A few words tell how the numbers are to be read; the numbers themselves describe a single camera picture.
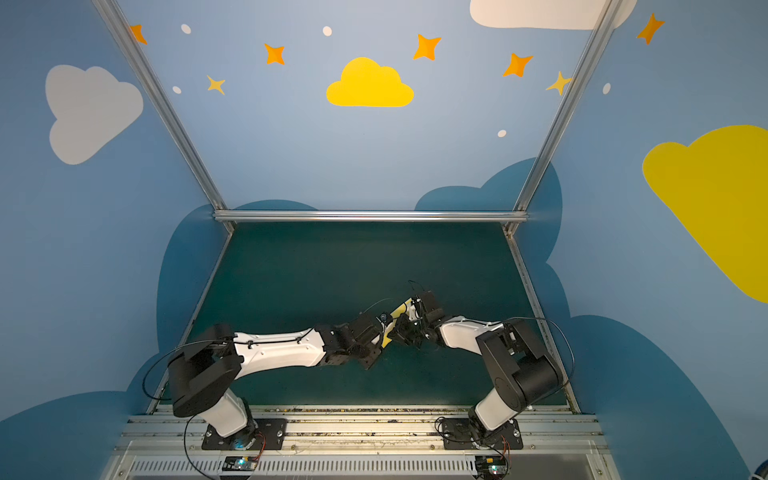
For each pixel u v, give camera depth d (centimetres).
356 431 77
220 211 115
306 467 78
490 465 72
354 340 66
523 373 46
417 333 80
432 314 75
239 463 72
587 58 76
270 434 75
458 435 74
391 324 80
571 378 46
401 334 81
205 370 44
